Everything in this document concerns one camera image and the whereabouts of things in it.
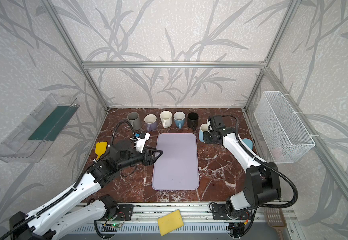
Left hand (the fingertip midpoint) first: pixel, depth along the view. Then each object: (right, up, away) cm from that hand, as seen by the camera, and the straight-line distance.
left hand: (161, 147), depth 70 cm
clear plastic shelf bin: (-56, +3, -7) cm, 56 cm away
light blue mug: (+23, +9, +20) cm, 32 cm away
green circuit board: (-26, -40, +2) cm, 47 cm away
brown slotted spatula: (+56, -35, +2) cm, 66 cm away
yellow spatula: (-44, -6, +27) cm, 52 cm away
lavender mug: (-14, +13, +38) cm, 42 cm away
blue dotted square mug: (+8, +15, +33) cm, 37 cm away
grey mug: (-24, +15, +32) cm, 42 cm away
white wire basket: (+53, +6, -9) cm, 55 cm away
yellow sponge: (+4, -36, +1) cm, 36 cm away
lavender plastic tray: (+7, -15, +15) cm, 23 cm away
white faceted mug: (-2, +15, +35) cm, 38 cm away
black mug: (+17, +13, +32) cm, 38 cm away
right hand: (+25, +6, +19) cm, 32 cm away
